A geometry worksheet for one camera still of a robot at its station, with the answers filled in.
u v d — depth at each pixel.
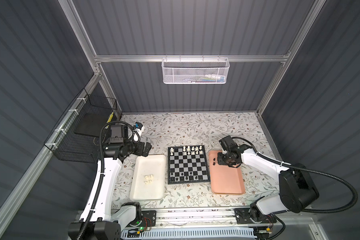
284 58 0.89
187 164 0.91
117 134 0.56
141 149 0.66
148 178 0.87
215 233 0.77
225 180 0.85
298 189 0.44
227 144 0.71
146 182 0.84
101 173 0.44
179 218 0.75
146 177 0.86
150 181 0.84
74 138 0.72
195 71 1.24
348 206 0.41
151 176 0.86
